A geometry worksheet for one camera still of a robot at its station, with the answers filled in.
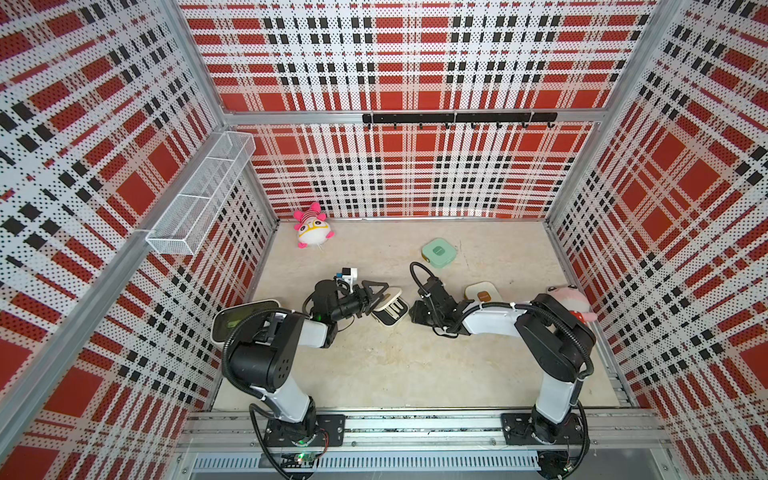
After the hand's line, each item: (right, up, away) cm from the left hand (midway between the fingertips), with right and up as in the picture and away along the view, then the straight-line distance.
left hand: (392, 290), depth 88 cm
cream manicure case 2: (+30, -2, +10) cm, 32 cm away
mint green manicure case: (+16, +11, +20) cm, 28 cm away
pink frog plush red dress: (+56, -3, +2) cm, 56 cm away
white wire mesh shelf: (-65, +19, +4) cm, 68 cm away
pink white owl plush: (-30, +20, +21) cm, 42 cm away
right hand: (+8, -8, +6) cm, 13 cm away
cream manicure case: (0, -7, +8) cm, 11 cm away
